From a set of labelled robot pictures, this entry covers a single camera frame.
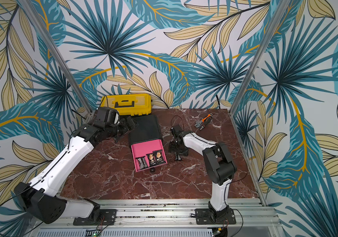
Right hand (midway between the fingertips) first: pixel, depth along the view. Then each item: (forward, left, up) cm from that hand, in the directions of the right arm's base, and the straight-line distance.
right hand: (175, 151), depth 95 cm
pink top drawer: (-5, +20, +12) cm, 24 cm away
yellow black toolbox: (+30, +32, +14) cm, 46 cm away
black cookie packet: (-12, +19, +10) cm, 24 cm away
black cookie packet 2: (-11, +14, +10) cm, 20 cm away
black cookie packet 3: (-9, +10, +10) cm, 17 cm away
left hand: (-1, +23, +25) cm, 33 cm away
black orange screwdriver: (+26, -25, -1) cm, 36 cm away
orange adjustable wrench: (+23, -20, -1) cm, 30 cm away
